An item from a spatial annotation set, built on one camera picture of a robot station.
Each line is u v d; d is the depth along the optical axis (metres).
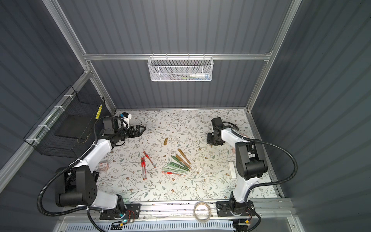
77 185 0.43
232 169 0.84
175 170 0.87
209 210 0.72
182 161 0.91
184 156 0.94
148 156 0.94
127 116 0.80
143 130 0.84
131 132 0.77
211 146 0.93
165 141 1.02
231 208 0.67
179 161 0.91
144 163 0.91
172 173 0.87
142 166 0.89
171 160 0.92
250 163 0.50
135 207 0.75
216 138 0.82
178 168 0.88
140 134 0.79
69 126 0.69
